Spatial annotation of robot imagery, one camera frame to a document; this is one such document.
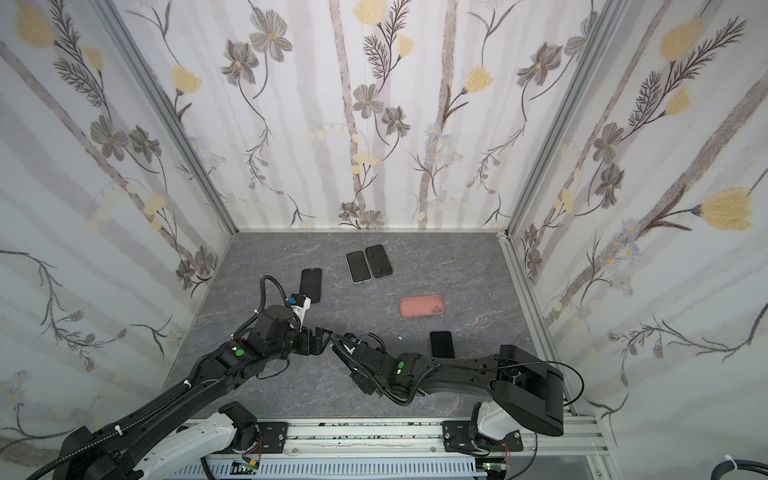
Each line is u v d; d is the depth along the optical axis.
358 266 1.10
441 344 0.92
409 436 0.76
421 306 0.99
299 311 0.72
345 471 0.70
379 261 1.11
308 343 0.70
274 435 0.74
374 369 0.61
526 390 0.43
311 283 1.06
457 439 0.73
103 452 0.40
